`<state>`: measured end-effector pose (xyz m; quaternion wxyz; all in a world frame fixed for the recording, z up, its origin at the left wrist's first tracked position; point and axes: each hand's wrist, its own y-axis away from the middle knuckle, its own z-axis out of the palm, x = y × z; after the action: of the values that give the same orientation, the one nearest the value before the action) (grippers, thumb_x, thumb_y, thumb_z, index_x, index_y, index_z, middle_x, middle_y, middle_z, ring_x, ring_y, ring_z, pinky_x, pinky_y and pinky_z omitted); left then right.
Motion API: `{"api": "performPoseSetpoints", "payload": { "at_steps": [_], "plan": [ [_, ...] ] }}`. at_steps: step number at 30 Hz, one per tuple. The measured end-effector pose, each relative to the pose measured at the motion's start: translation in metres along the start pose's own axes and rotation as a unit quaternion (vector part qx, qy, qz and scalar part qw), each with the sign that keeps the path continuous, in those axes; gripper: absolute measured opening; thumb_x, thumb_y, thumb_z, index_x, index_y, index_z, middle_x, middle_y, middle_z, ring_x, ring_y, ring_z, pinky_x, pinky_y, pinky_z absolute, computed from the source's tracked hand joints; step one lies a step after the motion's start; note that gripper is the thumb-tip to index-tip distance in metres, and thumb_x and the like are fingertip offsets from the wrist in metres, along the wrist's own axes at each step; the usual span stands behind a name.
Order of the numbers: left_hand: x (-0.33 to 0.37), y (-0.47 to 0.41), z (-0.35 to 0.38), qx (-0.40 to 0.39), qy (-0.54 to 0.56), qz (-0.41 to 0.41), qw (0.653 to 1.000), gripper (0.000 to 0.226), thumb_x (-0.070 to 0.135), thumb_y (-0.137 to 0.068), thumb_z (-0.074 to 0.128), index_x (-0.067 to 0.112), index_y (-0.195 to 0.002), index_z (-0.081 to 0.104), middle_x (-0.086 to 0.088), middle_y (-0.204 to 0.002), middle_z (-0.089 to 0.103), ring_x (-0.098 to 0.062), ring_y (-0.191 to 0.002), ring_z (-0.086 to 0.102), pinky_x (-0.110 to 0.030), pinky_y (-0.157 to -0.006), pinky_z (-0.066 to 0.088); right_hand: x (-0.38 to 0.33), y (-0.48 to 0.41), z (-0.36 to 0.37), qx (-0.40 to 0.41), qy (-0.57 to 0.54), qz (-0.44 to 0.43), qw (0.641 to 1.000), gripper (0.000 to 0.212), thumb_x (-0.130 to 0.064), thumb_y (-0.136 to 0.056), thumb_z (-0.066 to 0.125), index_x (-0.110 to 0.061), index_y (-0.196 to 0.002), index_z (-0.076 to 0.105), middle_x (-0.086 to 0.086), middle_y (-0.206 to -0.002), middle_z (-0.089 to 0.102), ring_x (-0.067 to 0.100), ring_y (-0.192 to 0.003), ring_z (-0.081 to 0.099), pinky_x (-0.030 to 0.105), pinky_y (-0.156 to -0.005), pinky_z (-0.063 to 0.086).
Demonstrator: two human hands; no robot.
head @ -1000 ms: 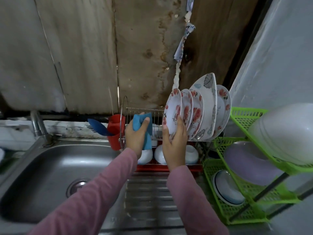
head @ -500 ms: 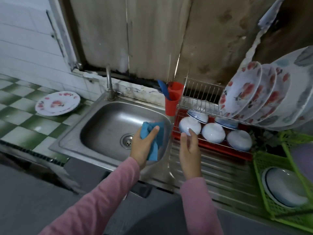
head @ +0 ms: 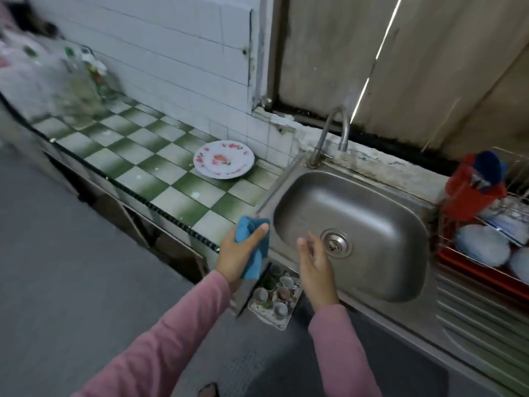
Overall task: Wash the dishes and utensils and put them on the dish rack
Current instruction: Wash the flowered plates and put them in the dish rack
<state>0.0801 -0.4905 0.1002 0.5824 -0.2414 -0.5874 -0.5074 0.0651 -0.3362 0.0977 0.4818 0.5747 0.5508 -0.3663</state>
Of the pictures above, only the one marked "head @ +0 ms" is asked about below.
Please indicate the tray of small cups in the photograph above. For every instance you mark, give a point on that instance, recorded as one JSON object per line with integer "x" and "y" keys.
{"x": 275, "y": 297}

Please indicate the stainless steel sink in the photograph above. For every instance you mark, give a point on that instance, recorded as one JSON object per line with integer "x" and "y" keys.
{"x": 372, "y": 244}

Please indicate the green checkered tile countertop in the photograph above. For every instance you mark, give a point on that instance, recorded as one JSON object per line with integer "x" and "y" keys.
{"x": 140, "y": 153}

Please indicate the white plate red flowers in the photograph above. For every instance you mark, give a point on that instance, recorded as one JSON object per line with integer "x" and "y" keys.
{"x": 223, "y": 158}

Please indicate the chrome faucet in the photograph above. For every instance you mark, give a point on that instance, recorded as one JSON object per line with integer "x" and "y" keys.
{"x": 326, "y": 136}

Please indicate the red plastic cutlery cup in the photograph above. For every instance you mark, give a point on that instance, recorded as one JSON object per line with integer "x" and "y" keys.
{"x": 467, "y": 198}

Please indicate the person's right hand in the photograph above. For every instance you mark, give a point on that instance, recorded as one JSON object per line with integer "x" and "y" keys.
{"x": 318, "y": 273}

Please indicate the person's left forearm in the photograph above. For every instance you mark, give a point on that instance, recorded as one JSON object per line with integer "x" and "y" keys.
{"x": 157, "y": 347}

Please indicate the blue rice paddle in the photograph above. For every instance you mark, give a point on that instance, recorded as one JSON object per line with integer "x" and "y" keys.
{"x": 490, "y": 165}

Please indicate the person's left hand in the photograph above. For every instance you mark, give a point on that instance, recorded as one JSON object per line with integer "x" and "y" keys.
{"x": 236, "y": 258}

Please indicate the blue cleaning cloth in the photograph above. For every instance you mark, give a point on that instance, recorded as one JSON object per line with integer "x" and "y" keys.
{"x": 250, "y": 231}

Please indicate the weathered wooden board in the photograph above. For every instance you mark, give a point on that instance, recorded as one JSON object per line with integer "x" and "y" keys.
{"x": 430, "y": 62}

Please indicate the person's left leg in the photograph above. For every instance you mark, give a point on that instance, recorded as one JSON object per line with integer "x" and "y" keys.
{"x": 208, "y": 390}

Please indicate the person's right forearm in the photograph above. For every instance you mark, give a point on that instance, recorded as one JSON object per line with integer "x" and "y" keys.
{"x": 343, "y": 355}

